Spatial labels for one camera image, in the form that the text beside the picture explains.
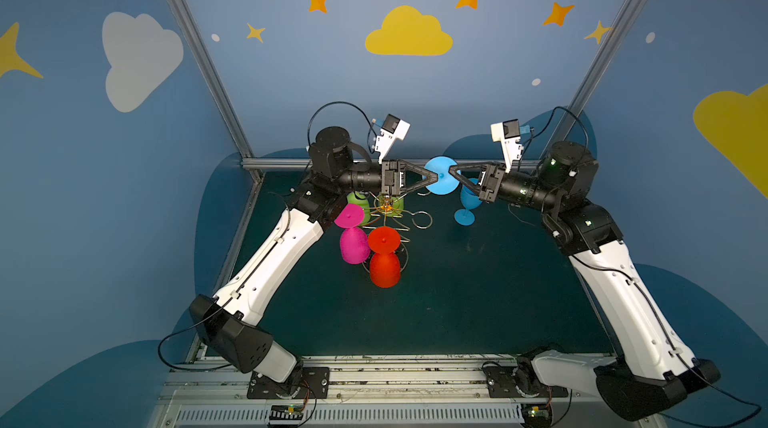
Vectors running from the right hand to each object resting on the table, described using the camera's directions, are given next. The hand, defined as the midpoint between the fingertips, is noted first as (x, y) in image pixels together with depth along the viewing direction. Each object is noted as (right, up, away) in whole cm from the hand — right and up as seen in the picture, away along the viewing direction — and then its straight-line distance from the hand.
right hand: (454, 168), depth 57 cm
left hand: (-4, -1, -2) cm, 5 cm away
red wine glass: (-13, -22, +16) cm, 30 cm away
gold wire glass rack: (-5, -11, +15) cm, 19 cm away
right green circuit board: (+25, -60, +17) cm, 67 cm away
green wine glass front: (-22, -5, +29) cm, 37 cm away
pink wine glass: (-21, -17, +19) cm, 33 cm away
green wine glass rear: (-12, -8, +19) cm, 23 cm away
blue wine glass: (+15, -6, +42) cm, 45 cm away
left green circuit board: (-38, -59, +16) cm, 72 cm away
